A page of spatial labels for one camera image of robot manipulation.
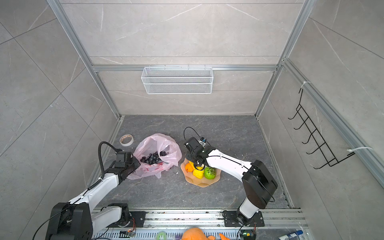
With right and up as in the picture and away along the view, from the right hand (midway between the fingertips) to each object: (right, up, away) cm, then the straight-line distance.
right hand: (188, 155), depth 87 cm
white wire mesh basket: (-8, +49, +14) cm, 51 cm away
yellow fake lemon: (+5, -10, -3) cm, 12 cm away
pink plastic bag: (-23, +6, -1) cm, 24 cm away
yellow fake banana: (+2, -5, -5) cm, 7 cm away
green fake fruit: (+12, -9, -6) cm, 16 cm away
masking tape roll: (-46, +7, +18) cm, 50 cm away
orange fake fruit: (0, -7, -3) cm, 7 cm away
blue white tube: (+46, -35, -19) cm, 61 cm away
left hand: (-32, -3, +2) cm, 33 cm away
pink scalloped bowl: (+8, -15, -4) cm, 17 cm away
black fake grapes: (-22, -3, +3) cm, 23 cm away
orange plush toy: (+4, -31, -23) cm, 38 cm away
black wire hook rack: (+60, +4, -26) cm, 66 cm away
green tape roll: (-13, -34, -17) cm, 40 cm away
